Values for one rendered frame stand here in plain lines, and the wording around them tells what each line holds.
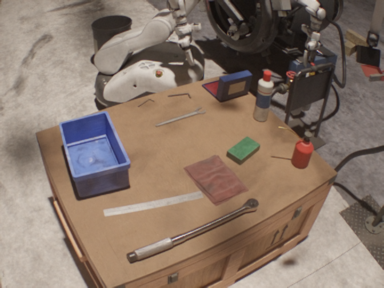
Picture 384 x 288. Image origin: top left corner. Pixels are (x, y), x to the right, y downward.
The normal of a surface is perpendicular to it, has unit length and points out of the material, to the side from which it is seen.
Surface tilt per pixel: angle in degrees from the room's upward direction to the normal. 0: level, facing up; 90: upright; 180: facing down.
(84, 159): 0
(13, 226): 0
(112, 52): 90
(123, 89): 89
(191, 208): 0
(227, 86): 97
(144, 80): 90
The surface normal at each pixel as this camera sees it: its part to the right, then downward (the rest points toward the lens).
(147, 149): 0.04, -0.77
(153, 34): -0.27, 0.61
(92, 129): 0.40, 0.60
